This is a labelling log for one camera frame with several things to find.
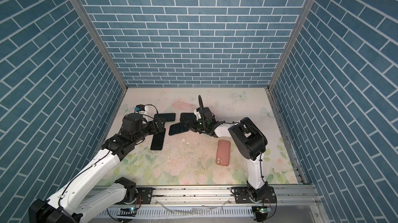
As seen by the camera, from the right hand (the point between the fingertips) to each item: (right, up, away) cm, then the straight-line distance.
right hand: (183, 124), depth 92 cm
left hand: (-10, +4, -13) cm, 17 cm away
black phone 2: (+1, +3, +13) cm, 14 cm away
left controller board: (-23, -38, -20) cm, 49 cm away
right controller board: (+40, -38, -20) cm, 59 cm away
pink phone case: (+24, -16, -3) cm, 29 cm away
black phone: (-5, -3, +7) cm, 9 cm away
